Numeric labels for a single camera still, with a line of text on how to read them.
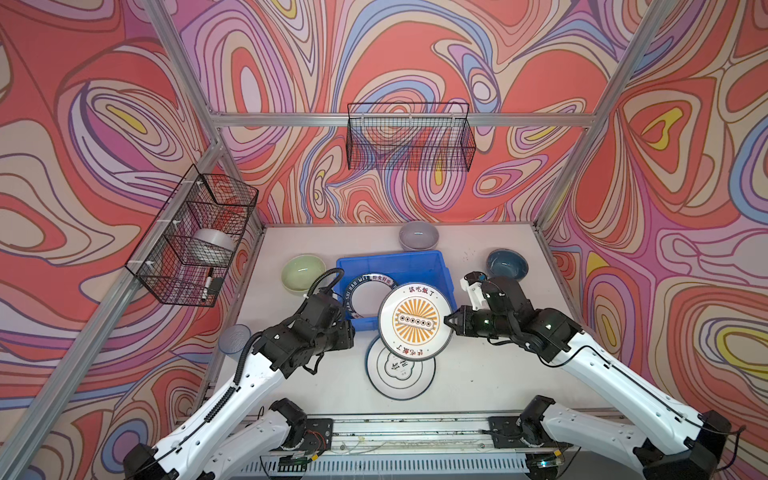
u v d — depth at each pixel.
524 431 0.66
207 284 0.72
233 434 0.54
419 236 1.12
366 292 0.99
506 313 0.54
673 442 0.39
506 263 1.04
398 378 0.81
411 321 0.75
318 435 0.72
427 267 1.05
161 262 0.67
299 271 0.99
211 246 0.71
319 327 0.56
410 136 0.96
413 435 0.75
